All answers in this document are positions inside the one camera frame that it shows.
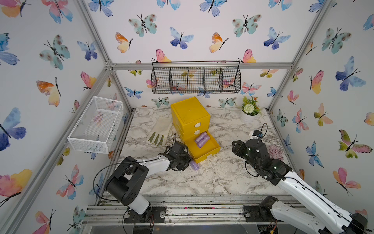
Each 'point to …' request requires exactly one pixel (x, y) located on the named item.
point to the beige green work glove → (158, 134)
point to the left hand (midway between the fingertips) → (195, 159)
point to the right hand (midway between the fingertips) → (237, 142)
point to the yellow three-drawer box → (190, 119)
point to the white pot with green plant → (250, 110)
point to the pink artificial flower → (276, 152)
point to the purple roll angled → (194, 165)
